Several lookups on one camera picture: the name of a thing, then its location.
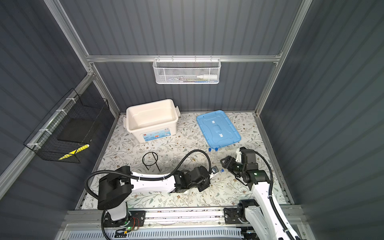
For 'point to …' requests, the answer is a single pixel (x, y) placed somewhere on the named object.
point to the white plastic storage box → (152, 121)
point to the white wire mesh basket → (186, 71)
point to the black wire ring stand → (150, 158)
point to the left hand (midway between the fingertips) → (211, 177)
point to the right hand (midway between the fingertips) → (226, 164)
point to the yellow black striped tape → (77, 150)
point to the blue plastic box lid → (217, 129)
